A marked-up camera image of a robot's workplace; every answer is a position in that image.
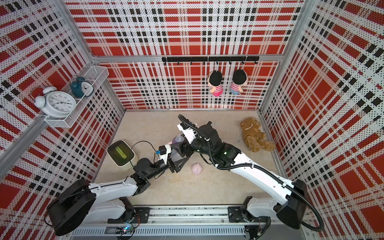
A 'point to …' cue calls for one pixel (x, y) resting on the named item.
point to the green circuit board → (129, 229)
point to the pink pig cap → (197, 169)
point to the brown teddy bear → (253, 136)
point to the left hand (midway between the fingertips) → (186, 151)
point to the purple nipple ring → (179, 140)
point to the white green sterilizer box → (123, 156)
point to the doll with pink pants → (214, 80)
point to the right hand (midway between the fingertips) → (179, 141)
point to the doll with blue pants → (240, 78)
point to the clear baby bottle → (175, 156)
